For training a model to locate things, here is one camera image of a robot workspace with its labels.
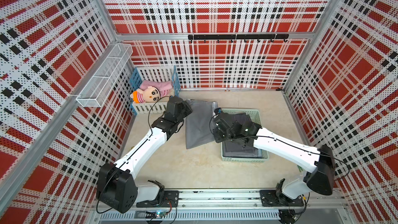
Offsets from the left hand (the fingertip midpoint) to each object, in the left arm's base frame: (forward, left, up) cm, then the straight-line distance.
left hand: (192, 103), depth 82 cm
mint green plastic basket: (+6, -40, -21) cm, 45 cm away
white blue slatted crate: (+37, +29, -9) cm, 48 cm away
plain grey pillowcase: (-11, -3, -8) cm, 14 cm away
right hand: (-14, -14, -4) cm, 20 cm away
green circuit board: (-47, +15, -22) cm, 54 cm away
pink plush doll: (+17, +29, -8) cm, 35 cm away
